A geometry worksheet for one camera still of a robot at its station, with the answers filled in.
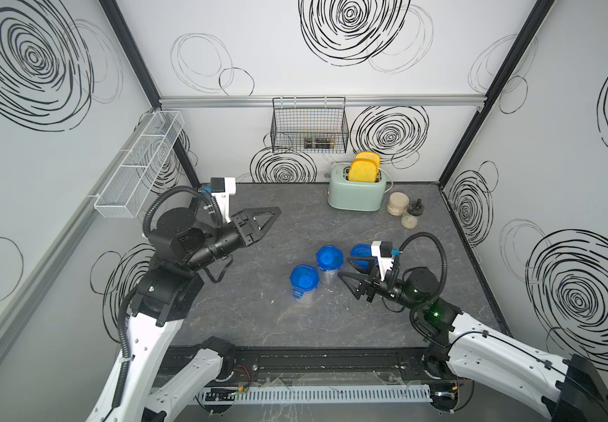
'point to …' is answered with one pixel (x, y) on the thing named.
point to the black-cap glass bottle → (408, 219)
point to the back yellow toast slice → (369, 156)
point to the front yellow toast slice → (362, 170)
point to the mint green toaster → (346, 195)
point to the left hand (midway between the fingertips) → (280, 213)
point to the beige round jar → (398, 203)
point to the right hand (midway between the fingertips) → (345, 270)
